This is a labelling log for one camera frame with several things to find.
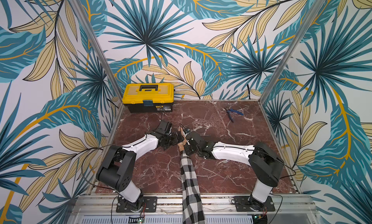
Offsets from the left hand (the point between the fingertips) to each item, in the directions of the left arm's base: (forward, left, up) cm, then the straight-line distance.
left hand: (178, 142), depth 90 cm
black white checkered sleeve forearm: (-35, -9, 0) cm, 36 cm away
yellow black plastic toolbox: (+28, +22, +10) cm, 37 cm away
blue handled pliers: (+32, -40, -5) cm, 51 cm away
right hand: (-1, -4, 0) cm, 5 cm away
